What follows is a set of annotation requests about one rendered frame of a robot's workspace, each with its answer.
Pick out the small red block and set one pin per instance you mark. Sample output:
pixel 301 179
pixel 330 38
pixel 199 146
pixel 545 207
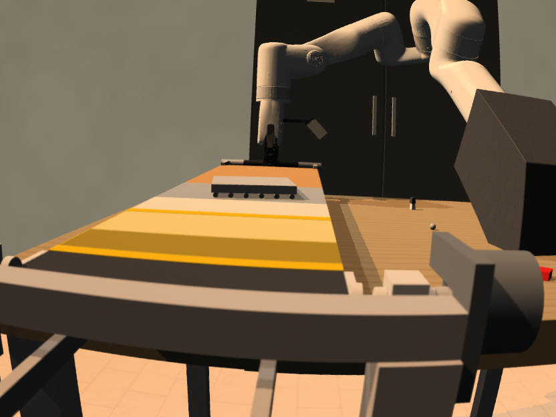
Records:
pixel 546 273

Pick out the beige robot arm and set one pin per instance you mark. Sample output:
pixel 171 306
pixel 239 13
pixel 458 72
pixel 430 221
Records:
pixel 457 33

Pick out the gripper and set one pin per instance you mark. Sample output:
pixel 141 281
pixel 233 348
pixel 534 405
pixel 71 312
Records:
pixel 271 117

